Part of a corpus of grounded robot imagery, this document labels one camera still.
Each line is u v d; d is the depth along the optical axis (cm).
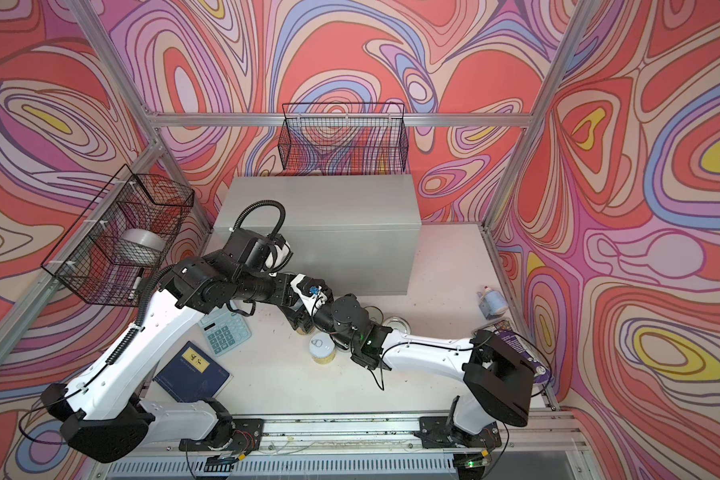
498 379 43
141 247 70
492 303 90
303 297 59
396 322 80
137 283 72
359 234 91
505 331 88
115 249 74
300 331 89
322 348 82
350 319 54
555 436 127
